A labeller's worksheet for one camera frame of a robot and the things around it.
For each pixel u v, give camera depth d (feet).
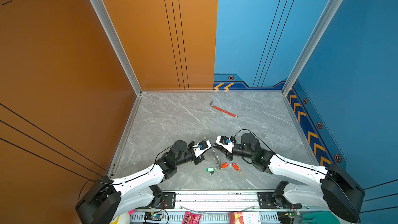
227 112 3.56
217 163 2.78
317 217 2.20
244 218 2.18
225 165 2.77
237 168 2.72
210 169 2.72
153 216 2.32
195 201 2.48
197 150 2.15
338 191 1.33
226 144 2.11
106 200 1.34
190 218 2.24
